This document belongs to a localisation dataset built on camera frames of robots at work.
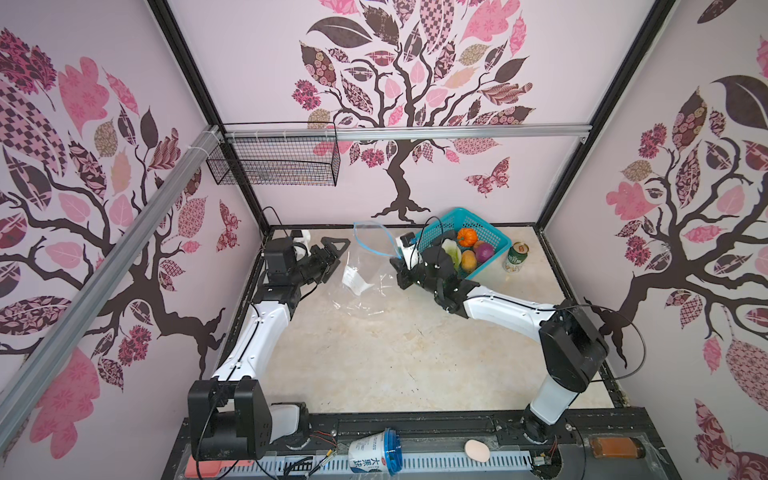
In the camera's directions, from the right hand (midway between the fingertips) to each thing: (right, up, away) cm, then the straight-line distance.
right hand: (392, 257), depth 84 cm
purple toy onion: (+32, +2, +17) cm, 36 cm away
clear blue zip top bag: (-8, -8, +2) cm, 12 cm away
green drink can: (+43, 0, +16) cm, 46 cm away
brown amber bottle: (+54, -45, -14) cm, 72 cm away
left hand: (-11, +1, -6) cm, 13 cm away
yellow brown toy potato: (+27, -1, +20) cm, 33 cm away
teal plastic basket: (+28, +15, +29) cm, 43 cm away
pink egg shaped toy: (+20, -46, -14) cm, 53 cm away
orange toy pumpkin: (+28, +7, +26) cm, 39 cm away
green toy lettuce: (+21, +2, +18) cm, 28 cm away
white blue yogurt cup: (-3, -43, -19) cm, 47 cm away
